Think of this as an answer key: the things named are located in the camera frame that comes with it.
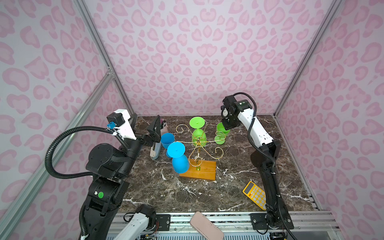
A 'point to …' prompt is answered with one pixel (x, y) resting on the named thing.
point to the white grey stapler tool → (155, 151)
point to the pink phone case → (204, 225)
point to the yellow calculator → (257, 194)
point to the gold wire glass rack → (195, 153)
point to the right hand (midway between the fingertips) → (229, 126)
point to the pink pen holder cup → (164, 130)
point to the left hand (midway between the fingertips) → (147, 115)
